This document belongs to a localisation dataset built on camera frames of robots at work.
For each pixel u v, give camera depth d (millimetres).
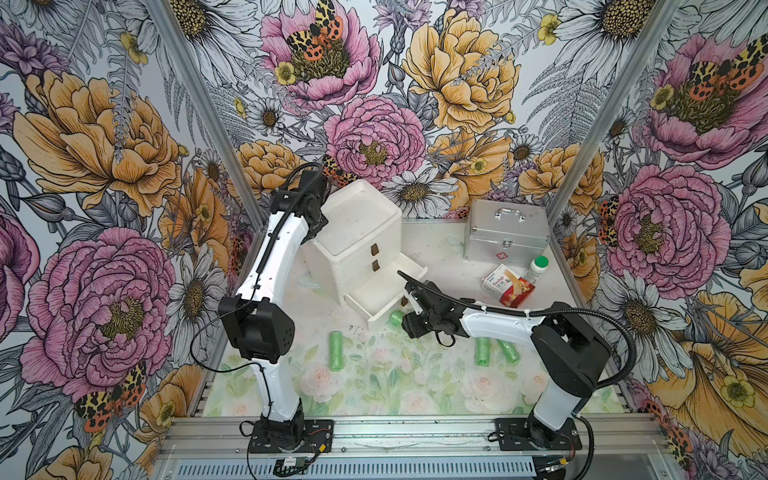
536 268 989
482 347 872
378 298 943
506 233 1004
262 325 479
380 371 852
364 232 853
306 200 584
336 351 869
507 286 992
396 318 913
